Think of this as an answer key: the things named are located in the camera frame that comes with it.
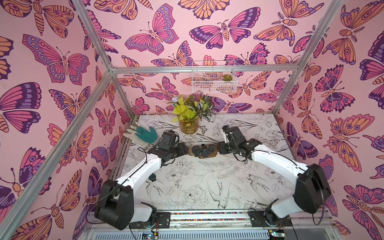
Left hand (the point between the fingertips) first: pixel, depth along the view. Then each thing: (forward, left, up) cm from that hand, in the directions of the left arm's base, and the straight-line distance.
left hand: (186, 147), depth 87 cm
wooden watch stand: (+1, -16, -10) cm, 19 cm away
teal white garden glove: (+16, +27, -11) cm, 33 cm away
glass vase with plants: (+25, -1, +7) cm, 26 cm away
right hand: (+1, -21, +1) cm, 21 cm away
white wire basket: (+46, -18, +13) cm, 51 cm away
